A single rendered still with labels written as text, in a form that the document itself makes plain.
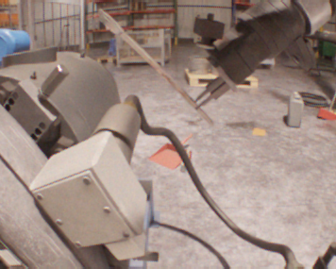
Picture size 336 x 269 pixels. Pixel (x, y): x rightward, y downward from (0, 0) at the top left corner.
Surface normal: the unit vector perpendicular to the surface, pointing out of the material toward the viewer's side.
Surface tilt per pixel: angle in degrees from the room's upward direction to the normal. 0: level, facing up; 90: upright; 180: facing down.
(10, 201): 64
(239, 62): 101
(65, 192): 90
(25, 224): 72
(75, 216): 90
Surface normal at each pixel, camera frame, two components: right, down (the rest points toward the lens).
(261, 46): 0.01, 0.68
